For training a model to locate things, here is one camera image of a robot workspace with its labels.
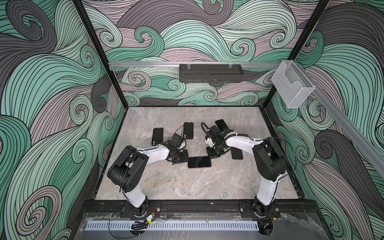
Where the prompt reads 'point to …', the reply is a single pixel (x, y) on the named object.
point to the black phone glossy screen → (221, 125)
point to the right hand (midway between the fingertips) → (210, 158)
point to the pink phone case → (201, 167)
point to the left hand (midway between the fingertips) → (189, 159)
